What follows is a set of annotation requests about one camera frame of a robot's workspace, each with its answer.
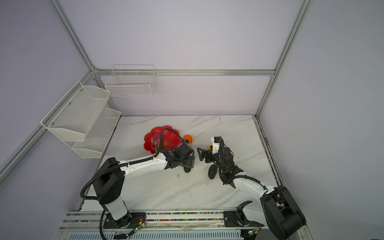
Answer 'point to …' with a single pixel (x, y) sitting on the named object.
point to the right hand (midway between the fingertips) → (203, 147)
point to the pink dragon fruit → (155, 142)
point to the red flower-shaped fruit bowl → (169, 140)
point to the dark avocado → (212, 171)
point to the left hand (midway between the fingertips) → (186, 160)
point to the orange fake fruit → (189, 137)
